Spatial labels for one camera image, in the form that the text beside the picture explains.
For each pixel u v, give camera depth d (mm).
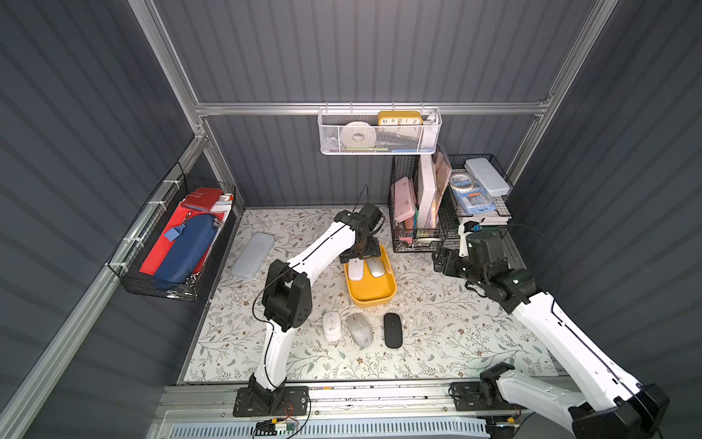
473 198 920
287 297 525
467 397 735
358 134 848
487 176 1000
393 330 846
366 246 802
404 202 1053
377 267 1000
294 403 736
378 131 895
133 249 628
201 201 780
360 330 827
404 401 747
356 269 984
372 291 945
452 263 667
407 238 1071
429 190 912
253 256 1049
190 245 675
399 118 870
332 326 846
